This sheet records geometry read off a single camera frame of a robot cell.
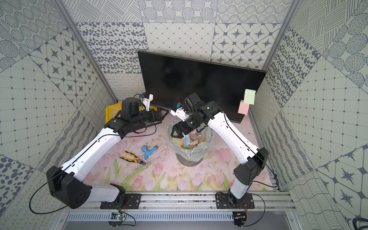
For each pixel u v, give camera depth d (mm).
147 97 674
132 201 734
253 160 418
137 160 878
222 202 731
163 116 698
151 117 659
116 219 696
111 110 927
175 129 606
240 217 726
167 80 897
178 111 647
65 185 385
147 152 904
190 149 648
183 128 603
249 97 687
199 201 756
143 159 897
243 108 743
